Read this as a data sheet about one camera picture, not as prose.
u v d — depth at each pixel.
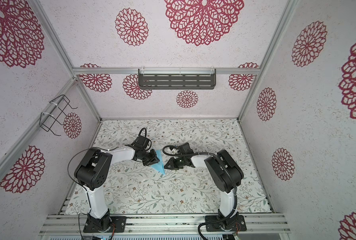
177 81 1.00
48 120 0.73
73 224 0.75
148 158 0.86
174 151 0.89
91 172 0.52
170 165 0.88
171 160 0.83
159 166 0.94
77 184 0.88
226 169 0.46
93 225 0.67
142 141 0.82
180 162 0.83
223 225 0.66
